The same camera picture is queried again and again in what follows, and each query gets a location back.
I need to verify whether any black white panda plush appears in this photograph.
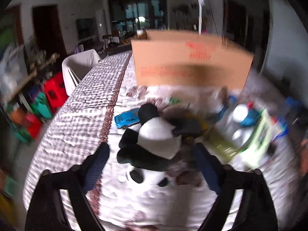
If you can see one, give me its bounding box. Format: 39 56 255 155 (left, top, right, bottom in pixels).
116 103 202 188

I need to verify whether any green white package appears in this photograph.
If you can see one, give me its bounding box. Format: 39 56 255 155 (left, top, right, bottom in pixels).
204 104 273 169

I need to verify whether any green bag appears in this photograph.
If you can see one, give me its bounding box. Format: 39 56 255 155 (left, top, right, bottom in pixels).
30 92 53 119

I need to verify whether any blue toy car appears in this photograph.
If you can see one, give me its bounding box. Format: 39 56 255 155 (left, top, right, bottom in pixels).
114 109 139 129

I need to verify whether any red plastic stool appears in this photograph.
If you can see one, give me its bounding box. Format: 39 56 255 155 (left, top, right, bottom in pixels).
44 71 68 113

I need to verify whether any white covered chair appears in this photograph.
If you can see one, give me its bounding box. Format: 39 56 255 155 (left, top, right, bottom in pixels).
62 49 101 96

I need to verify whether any brown cardboard box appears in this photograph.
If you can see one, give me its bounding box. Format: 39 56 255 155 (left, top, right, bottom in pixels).
131 29 254 89

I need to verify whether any wall television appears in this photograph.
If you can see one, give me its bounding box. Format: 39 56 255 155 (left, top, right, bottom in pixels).
76 18 95 40

